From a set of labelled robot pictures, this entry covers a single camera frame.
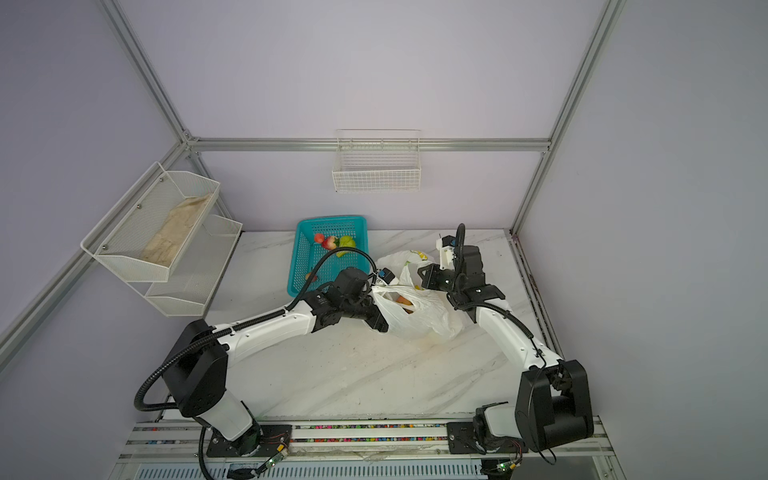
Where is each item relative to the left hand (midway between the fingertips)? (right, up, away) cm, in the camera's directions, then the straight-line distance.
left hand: (395, 314), depth 80 cm
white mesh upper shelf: (-65, +23, -8) cm, 70 cm away
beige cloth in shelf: (-59, +20, -4) cm, 63 cm away
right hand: (+7, +12, +2) cm, 14 cm away
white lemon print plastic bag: (+10, +1, -7) cm, 12 cm away
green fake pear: (-19, +22, +31) cm, 42 cm away
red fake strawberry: (-24, +21, +31) cm, 44 cm away
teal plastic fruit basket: (-33, +17, +31) cm, 48 cm away
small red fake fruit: (-31, +10, +24) cm, 40 cm away
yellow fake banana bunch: (+2, +5, -6) cm, 8 cm away
